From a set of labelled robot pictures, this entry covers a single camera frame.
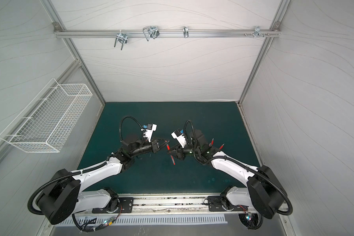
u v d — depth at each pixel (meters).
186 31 0.78
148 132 0.70
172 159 0.77
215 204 0.73
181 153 0.68
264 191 0.41
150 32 0.77
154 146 0.68
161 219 0.70
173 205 0.75
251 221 0.72
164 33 0.77
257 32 0.77
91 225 0.69
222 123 1.12
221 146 0.94
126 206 0.73
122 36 0.78
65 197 0.41
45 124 0.68
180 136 0.70
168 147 0.75
